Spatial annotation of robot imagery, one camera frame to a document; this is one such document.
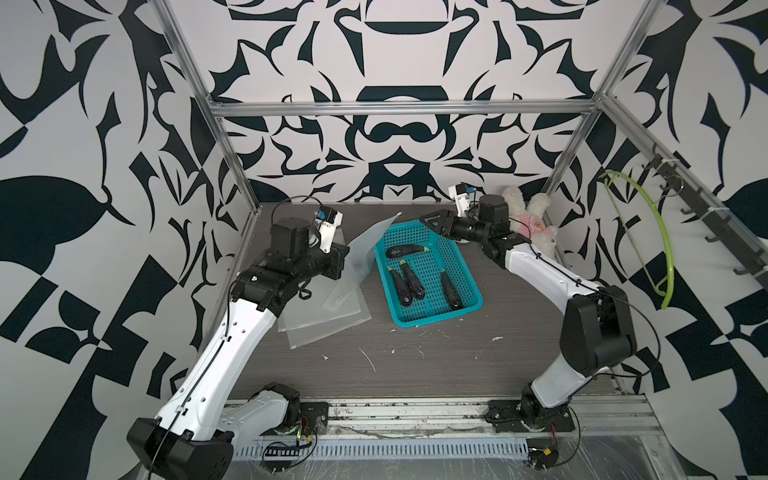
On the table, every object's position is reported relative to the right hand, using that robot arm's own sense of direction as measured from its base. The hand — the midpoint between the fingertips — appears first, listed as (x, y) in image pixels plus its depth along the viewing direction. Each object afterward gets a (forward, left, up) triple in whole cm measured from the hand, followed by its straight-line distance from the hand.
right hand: (424, 216), depth 82 cm
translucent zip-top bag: (-12, +30, -23) cm, 40 cm away
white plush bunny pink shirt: (+14, -37, -17) cm, 43 cm away
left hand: (-12, +20, +4) cm, 24 cm away
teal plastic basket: (-3, -2, -25) cm, 25 cm away
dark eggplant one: (+5, +4, -23) cm, 24 cm away
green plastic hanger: (-23, -51, +1) cm, 56 cm away
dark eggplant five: (-13, -10, -23) cm, 28 cm away
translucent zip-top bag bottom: (-22, +32, -25) cm, 46 cm away
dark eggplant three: (-8, +2, -22) cm, 24 cm away
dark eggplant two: (-12, +5, -22) cm, 25 cm away
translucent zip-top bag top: (-12, +18, -4) cm, 22 cm away
